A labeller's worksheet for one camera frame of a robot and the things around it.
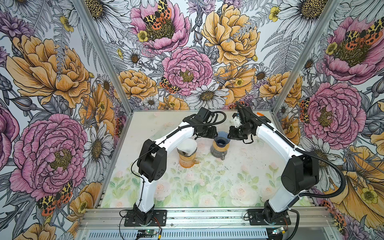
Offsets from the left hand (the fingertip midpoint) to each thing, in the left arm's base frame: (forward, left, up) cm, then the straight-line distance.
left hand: (213, 138), depth 89 cm
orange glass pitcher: (-9, +15, -12) cm, 21 cm away
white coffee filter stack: (+20, -33, -1) cm, 39 cm away
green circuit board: (-43, +32, -14) cm, 56 cm away
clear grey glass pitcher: (-5, -3, -10) cm, 11 cm away
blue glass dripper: (+1, -5, -2) cm, 6 cm away
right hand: (-3, -9, +2) cm, 9 cm away
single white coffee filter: (-6, +15, +1) cm, 16 cm away
